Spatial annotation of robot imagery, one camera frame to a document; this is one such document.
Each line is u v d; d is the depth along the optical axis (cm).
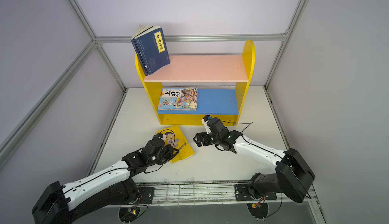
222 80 69
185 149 83
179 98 93
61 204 40
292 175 41
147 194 74
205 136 72
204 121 76
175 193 75
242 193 73
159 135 76
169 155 70
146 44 61
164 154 65
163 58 71
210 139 70
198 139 73
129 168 55
